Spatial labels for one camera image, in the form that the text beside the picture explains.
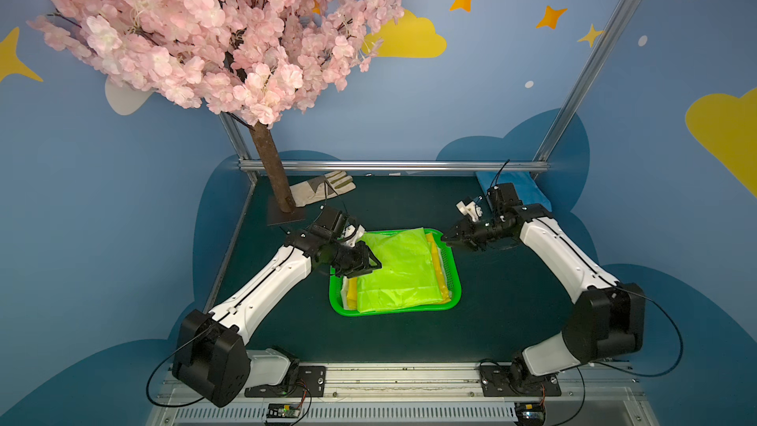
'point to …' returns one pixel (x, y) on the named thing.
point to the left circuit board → (283, 410)
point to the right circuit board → (530, 413)
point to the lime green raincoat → (406, 278)
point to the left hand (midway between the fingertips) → (378, 264)
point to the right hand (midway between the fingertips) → (447, 239)
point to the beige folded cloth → (320, 187)
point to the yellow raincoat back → (446, 299)
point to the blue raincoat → (527, 190)
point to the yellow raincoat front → (352, 293)
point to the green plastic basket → (451, 269)
